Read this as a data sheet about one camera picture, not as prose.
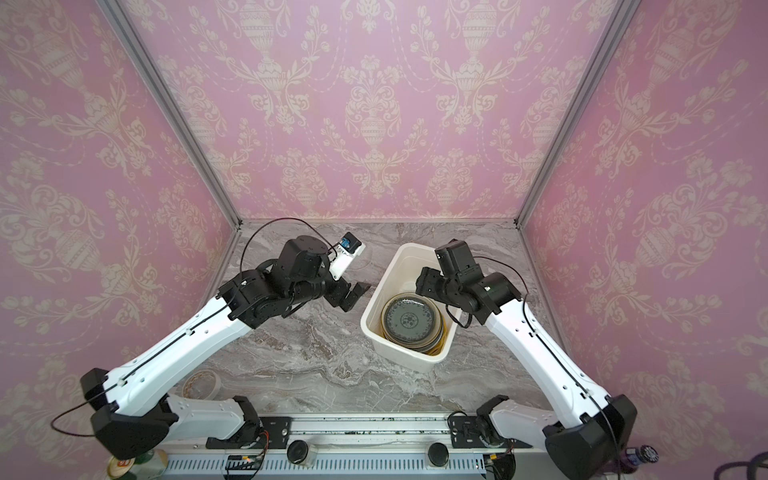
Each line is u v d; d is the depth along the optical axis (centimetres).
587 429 37
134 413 39
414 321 88
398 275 93
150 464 65
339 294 59
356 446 73
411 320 87
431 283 66
